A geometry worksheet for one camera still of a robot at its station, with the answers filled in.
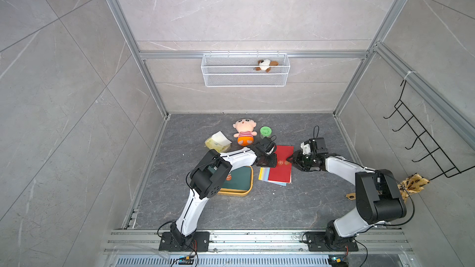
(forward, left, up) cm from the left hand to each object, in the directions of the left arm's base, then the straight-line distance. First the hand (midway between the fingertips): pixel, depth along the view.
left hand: (278, 161), depth 95 cm
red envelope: (-6, -1, -2) cm, 6 cm away
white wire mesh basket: (+43, +29, +27) cm, 59 cm away
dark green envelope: (-10, +21, 0) cm, 23 cm away
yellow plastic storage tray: (-17, +21, +2) cm, 27 cm away
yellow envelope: (-6, +10, -3) cm, 12 cm away
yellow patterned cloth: (-22, -43, +19) cm, 52 cm away
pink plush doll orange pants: (+20, +17, +4) cm, 26 cm away
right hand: (-1, -5, +2) cm, 6 cm away
